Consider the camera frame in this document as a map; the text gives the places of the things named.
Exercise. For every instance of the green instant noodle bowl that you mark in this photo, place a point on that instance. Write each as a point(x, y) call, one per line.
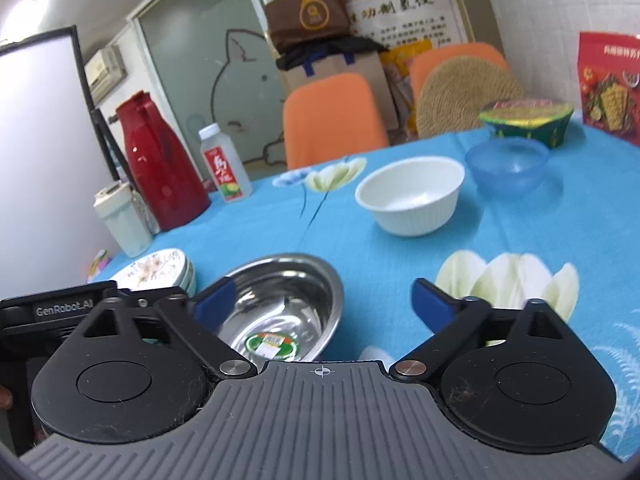
point(530, 127)

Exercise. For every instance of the black stand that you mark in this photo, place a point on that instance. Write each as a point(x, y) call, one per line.
point(102, 135)

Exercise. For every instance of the blue plastic bowl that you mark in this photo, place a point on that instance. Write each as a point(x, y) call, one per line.
point(505, 170)

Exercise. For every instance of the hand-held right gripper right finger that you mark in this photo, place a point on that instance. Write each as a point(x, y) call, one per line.
point(435, 305)

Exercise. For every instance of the black cloth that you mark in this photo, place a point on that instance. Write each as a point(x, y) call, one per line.
point(320, 52)

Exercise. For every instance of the white floral plate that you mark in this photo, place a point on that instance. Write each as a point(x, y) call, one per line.
point(150, 267)

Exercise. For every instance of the yellow bag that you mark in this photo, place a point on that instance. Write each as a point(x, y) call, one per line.
point(405, 60)

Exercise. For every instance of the frosted glass door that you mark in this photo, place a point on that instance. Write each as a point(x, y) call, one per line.
point(200, 35)

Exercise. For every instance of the wall poster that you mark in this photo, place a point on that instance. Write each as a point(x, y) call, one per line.
point(400, 10)

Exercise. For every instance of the brown bag on cardboard box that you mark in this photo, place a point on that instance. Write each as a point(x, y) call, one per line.
point(370, 70)

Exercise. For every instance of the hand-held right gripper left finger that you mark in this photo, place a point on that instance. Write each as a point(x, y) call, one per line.
point(215, 302)

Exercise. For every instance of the red cracker box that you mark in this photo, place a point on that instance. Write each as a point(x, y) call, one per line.
point(610, 90)

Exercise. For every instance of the cream white container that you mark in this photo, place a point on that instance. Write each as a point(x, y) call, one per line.
point(122, 225)

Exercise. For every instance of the blue floral tablecloth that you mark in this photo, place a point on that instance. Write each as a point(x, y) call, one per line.
point(500, 240)

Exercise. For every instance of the red thermos jug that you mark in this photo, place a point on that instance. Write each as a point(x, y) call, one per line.
point(160, 175)

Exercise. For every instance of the juice bottle with red label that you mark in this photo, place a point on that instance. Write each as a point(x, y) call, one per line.
point(225, 170)

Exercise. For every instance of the white ribbed bowl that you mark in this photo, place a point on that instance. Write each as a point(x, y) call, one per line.
point(415, 210)

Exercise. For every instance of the white panel with black frame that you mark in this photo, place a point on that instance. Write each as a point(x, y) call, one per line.
point(40, 160)

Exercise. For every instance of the orange chair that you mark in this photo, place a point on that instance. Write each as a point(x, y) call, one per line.
point(475, 52)
point(330, 120)

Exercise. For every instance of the stainless steel bowl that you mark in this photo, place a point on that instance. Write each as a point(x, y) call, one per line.
point(285, 300)

